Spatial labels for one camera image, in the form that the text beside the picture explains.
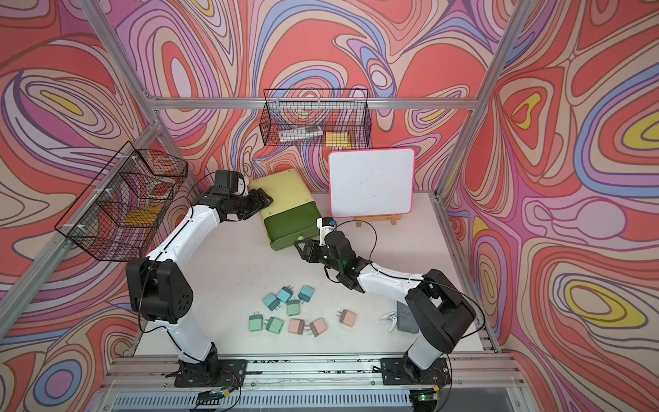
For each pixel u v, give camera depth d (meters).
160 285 0.47
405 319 0.82
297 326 0.80
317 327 0.80
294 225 0.86
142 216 0.72
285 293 0.88
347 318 0.82
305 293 0.88
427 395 0.72
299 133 0.88
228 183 0.69
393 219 1.05
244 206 0.77
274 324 0.80
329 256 0.69
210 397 0.71
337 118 0.96
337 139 0.91
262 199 0.80
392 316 0.82
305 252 0.75
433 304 0.45
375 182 1.01
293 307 0.86
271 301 0.86
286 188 0.91
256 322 0.82
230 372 0.75
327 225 0.76
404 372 0.67
